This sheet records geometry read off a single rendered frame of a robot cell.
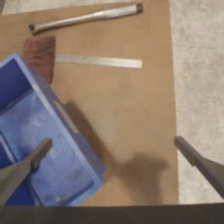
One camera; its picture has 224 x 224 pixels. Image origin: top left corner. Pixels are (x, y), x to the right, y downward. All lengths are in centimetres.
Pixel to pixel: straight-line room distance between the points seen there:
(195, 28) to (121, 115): 94
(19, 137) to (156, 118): 42
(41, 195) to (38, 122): 17
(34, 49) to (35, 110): 35
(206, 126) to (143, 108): 63
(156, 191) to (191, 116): 63
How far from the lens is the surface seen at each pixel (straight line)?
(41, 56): 71
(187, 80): 116
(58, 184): 43
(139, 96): 58
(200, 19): 139
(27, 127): 46
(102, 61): 64
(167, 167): 58
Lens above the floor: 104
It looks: 79 degrees down
